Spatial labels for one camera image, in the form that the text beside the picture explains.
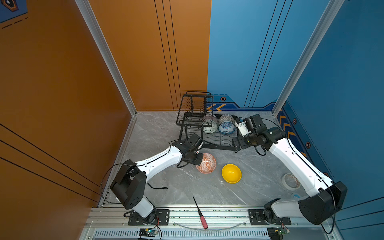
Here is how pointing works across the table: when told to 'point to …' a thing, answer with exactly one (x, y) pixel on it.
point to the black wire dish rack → (196, 116)
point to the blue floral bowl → (226, 127)
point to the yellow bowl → (231, 173)
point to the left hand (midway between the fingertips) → (199, 158)
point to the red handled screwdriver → (202, 217)
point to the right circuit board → (277, 233)
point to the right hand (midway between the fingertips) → (240, 139)
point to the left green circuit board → (148, 232)
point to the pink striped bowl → (212, 117)
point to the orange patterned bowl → (208, 164)
